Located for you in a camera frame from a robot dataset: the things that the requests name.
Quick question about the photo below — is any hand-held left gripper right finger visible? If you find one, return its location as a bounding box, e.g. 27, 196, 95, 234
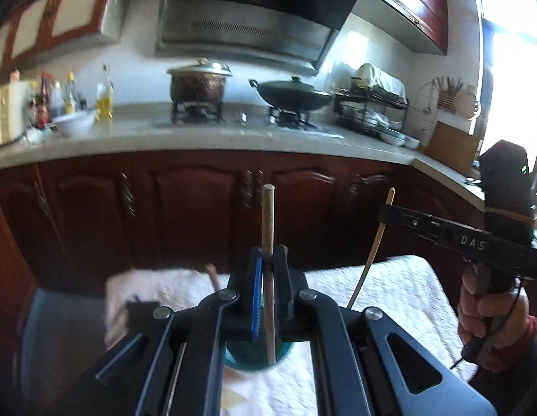
273, 245, 499, 416

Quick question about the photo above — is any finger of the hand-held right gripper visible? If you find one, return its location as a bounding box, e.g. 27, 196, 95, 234
378, 203, 444, 243

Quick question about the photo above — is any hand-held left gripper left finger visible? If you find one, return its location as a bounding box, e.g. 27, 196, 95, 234
52, 246, 266, 416

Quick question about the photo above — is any white cup with teal rim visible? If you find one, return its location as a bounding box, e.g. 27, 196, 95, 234
223, 340, 295, 373

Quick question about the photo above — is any wooden chopstick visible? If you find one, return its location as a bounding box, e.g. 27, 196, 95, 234
347, 187, 397, 309
262, 185, 277, 365

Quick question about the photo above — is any person's right forearm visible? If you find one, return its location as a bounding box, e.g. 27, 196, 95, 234
481, 312, 537, 416

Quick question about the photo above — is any person's right hand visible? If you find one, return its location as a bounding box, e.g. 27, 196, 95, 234
458, 264, 531, 349

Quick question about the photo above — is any quilted cream tablecloth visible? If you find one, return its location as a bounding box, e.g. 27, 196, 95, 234
105, 253, 479, 416

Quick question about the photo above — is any wooden cutting board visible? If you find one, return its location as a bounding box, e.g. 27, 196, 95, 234
425, 121, 481, 173

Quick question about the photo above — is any stacked white dish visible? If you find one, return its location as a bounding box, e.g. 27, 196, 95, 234
379, 130, 408, 146

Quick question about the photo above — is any round hanging strainer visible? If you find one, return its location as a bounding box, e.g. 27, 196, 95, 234
455, 86, 479, 120

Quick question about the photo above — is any black dish rack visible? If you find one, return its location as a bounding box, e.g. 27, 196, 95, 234
335, 89, 410, 138

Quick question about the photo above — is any dark wooden base cabinet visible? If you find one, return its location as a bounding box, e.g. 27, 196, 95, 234
0, 151, 486, 300

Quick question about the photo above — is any window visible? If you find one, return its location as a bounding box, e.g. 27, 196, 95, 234
476, 0, 537, 163

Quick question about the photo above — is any white cloth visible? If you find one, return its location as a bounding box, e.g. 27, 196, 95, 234
357, 63, 406, 96

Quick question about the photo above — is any black wok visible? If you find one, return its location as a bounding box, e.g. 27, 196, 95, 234
248, 77, 334, 112

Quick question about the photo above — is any gas stove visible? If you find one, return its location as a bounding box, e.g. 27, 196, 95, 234
153, 102, 338, 131

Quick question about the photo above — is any stone kitchen countertop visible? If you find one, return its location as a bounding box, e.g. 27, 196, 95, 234
0, 103, 488, 209

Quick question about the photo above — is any grey-blue cloth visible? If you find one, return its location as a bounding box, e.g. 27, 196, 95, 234
21, 288, 122, 416

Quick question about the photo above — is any metal cooking pot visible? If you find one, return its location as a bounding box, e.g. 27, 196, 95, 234
167, 58, 233, 105

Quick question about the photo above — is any cooking oil bottle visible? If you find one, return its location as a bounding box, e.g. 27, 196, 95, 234
95, 64, 115, 122

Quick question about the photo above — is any white mixing bowl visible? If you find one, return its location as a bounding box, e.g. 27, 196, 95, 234
52, 109, 98, 138

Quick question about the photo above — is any range hood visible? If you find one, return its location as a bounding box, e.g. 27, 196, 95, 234
155, 0, 362, 75

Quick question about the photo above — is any yellow cap seasoning bottle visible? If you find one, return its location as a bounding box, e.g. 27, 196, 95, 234
63, 71, 77, 114

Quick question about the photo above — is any clear seasoning bottle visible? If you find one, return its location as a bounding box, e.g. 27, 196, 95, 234
49, 81, 65, 119

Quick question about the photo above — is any cream microwave oven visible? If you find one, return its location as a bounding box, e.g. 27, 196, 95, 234
0, 81, 32, 149

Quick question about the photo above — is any wall chopstick holder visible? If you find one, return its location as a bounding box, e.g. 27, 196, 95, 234
433, 76, 462, 112

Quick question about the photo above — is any red wooden wall cabinet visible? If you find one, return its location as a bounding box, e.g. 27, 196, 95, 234
342, 0, 449, 55

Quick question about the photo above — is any wall cabinet with cream panels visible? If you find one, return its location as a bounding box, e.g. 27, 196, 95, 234
0, 0, 123, 76

